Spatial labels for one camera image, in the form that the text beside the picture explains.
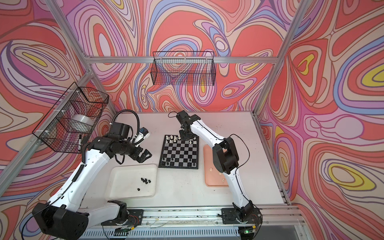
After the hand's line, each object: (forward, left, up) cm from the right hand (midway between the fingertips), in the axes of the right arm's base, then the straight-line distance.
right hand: (189, 139), depth 95 cm
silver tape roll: (-7, +51, +27) cm, 58 cm away
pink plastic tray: (-22, -14, -9) cm, 27 cm away
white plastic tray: (-24, +33, -5) cm, 42 cm away
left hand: (-14, +23, +13) cm, 29 cm away
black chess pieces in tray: (-24, +26, -6) cm, 36 cm away
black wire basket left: (-12, +61, +28) cm, 68 cm away
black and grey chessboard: (-7, +8, -5) cm, 12 cm away
